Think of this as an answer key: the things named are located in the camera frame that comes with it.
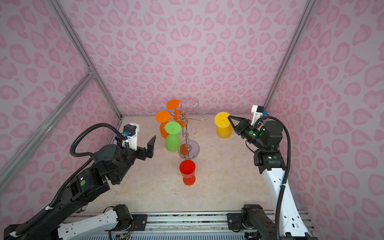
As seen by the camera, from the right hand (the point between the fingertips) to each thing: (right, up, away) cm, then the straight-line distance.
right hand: (227, 118), depth 62 cm
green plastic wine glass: (-25, -10, +13) cm, 30 cm away
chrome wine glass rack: (-18, -18, +36) cm, 45 cm away
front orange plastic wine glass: (-29, +1, +12) cm, 32 cm away
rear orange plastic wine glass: (-22, +2, +14) cm, 26 cm away
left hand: (-34, -6, -3) cm, 34 cm away
